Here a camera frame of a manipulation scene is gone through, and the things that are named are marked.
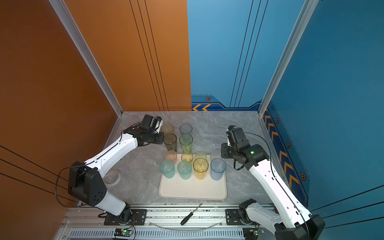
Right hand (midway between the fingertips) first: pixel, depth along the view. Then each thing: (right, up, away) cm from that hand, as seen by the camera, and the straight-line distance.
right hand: (223, 148), depth 75 cm
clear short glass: (-2, -6, +17) cm, 18 cm away
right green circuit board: (+12, -39, -5) cm, 41 cm away
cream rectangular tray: (-16, -25, +12) cm, 32 cm away
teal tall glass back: (-21, -13, +11) cm, 27 cm away
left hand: (-34, +6, +12) cm, 36 cm away
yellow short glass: (-19, -7, +17) cm, 27 cm away
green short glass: (-11, -6, +14) cm, 19 cm away
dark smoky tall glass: (-30, +2, +19) cm, 36 cm away
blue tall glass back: (-2, -12, +10) cm, 16 cm away
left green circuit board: (-48, -39, -4) cm, 62 cm away
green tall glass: (-20, +3, +13) cm, 24 cm away
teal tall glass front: (-31, -13, +12) cm, 36 cm away
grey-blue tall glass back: (-21, +10, +20) cm, 31 cm away
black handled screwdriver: (-18, -34, -1) cm, 38 cm away
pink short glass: (-29, -6, +16) cm, 34 cm away
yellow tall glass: (-11, -10, +5) cm, 16 cm away
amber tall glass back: (-32, +10, +21) cm, 40 cm away
